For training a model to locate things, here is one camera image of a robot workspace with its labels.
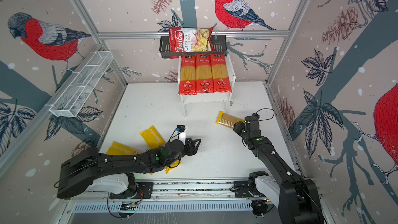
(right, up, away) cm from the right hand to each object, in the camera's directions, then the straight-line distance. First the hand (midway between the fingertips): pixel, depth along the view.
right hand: (236, 127), depth 87 cm
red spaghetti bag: (-26, +25, -14) cm, 39 cm away
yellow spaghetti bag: (-48, -8, +1) cm, 48 cm away
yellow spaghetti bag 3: (-4, +2, +10) cm, 11 cm away
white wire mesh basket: (-81, +16, -14) cm, 84 cm away
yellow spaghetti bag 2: (-67, -12, -1) cm, 68 cm away
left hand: (-22, -6, -10) cm, 25 cm away
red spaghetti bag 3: (-10, +24, -16) cm, 31 cm away
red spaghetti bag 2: (-18, +24, -15) cm, 34 cm away
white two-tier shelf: (-14, +17, +3) cm, 22 cm away
